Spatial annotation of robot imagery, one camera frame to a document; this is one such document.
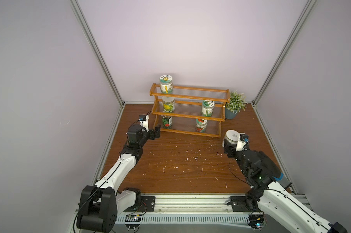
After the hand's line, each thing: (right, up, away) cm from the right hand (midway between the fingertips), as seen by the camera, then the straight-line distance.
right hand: (233, 138), depth 77 cm
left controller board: (-53, -42, -5) cm, 68 cm away
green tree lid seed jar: (-12, +17, +11) cm, 24 cm away
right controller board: (+8, -40, -8) cm, 41 cm away
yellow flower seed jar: (-36, +20, +13) cm, 43 cm away
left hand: (-44, +7, +7) cm, 45 cm away
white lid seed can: (-1, +1, -3) cm, 3 cm away
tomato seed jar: (-15, +6, +18) cm, 24 cm away
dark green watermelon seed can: (-38, +8, +20) cm, 44 cm away
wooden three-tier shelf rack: (-23, +16, +20) cm, 34 cm away
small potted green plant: (+10, +21, +20) cm, 31 cm away
